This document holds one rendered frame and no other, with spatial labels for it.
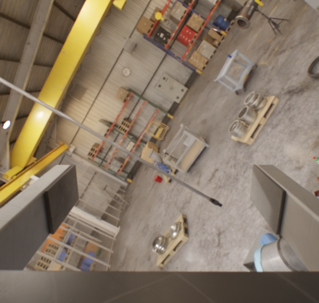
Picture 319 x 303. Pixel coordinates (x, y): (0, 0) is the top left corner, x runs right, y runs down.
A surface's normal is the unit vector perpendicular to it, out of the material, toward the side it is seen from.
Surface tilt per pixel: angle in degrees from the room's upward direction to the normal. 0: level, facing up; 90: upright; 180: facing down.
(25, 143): 90
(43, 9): 90
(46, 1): 90
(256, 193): 33
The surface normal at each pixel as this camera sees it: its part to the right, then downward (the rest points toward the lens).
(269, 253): -0.87, -0.39
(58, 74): 0.04, 0.25
